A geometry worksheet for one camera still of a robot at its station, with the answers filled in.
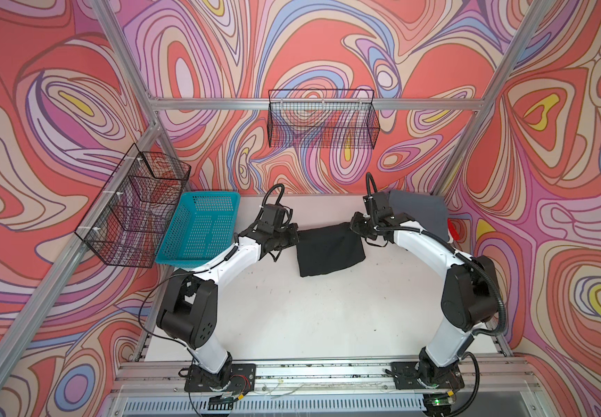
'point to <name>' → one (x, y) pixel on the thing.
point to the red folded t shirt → (452, 229)
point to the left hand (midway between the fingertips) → (304, 233)
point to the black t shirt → (327, 248)
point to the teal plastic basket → (200, 226)
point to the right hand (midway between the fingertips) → (352, 230)
